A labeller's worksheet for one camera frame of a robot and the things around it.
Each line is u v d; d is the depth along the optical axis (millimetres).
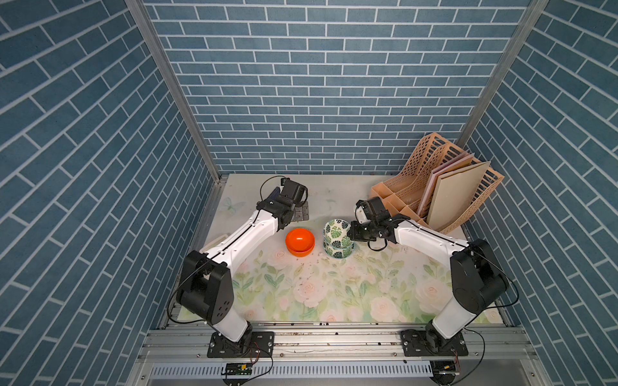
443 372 702
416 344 732
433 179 825
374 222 718
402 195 1083
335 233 912
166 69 827
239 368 719
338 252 935
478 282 462
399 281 869
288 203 652
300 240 926
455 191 959
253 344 723
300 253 890
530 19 723
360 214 751
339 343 757
